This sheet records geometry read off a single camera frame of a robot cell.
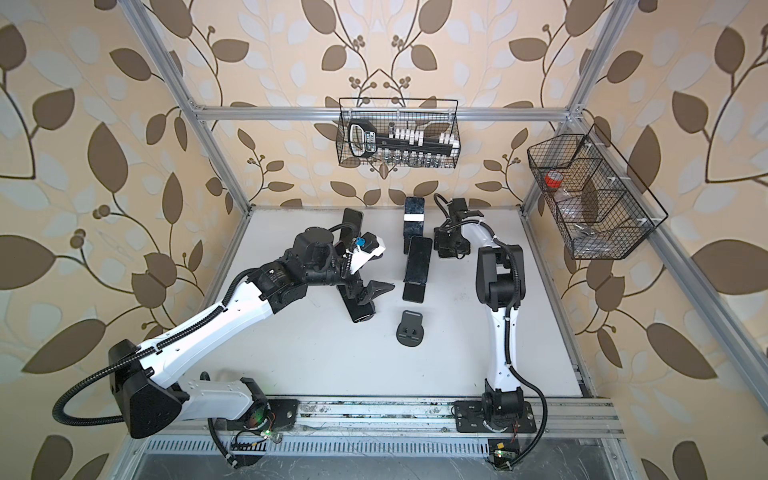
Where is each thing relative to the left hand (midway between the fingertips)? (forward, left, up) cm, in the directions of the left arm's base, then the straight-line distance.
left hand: (388, 267), depth 67 cm
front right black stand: (-5, -6, -25) cm, 26 cm away
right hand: (+27, -20, -29) cm, 45 cm away
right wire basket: (+16, -52, +5) cm, 55 cm away
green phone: (+2, +10, -28) cm, 30 cm away
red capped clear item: (+32, -47, 0) cm, 57 cm away
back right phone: (+33, -7, -18) cm, 38 cm away
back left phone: (+30, +13, -16) cm, 36 cm away
